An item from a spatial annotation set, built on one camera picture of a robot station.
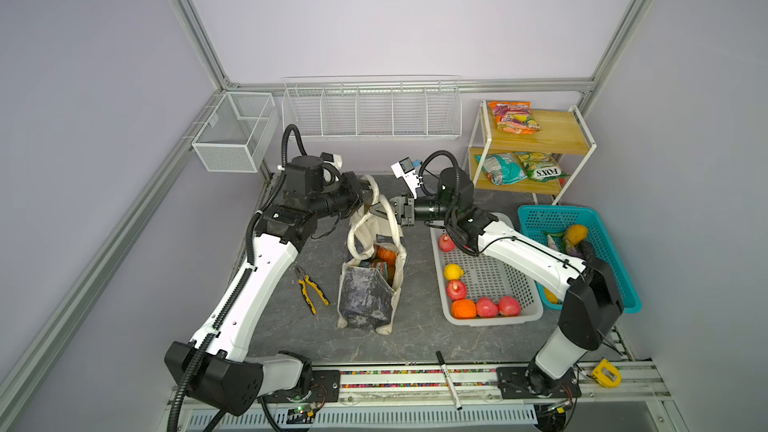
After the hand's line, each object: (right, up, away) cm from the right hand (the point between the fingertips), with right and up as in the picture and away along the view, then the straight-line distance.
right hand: (369, 214), depth 66 cm
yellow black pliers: (-22, -22, +25) cm, 40 cm away
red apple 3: (+37, -26, +15) cm, 48 cm away
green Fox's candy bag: (+54, +14, +31) cm, 63 cm away
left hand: (+2, +6, +1) cm, 6 cm away
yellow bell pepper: (+65, -7, +30) cm, 71 cm away
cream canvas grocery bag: (-1, -21, +6) cm, 22 cm away
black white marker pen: (+19, -42, +8) cm, 47 cm away
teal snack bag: (+41, +14, +30) cm, 53 cm away
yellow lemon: (+23, -18, +22) cm, 37 cm away
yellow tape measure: (+59, -40, +8) cm, 72 cm away
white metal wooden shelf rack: (+56, +23, +21) cm, 64 cm away
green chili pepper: (+61, -8, +35) cm, 71 cm away
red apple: (+23, -22, +18) cm, 37 cm away
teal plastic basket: (+59, -4, +42) cm, 73 cm away
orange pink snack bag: (+41, +28, +20) cm, 53 cm away
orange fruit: (+24, -26, +14) cm, 38 cm away
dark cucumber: (+66, -13, +25) cm, 71 cm away
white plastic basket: (+34, -21, +26) cm, 47 cm away
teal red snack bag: (+2, -14, +11) cm, 18 cm away
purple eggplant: (+61, -12, +26) cm, 68 cm away
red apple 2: (+31, -26, +15) cm, 43 cm away
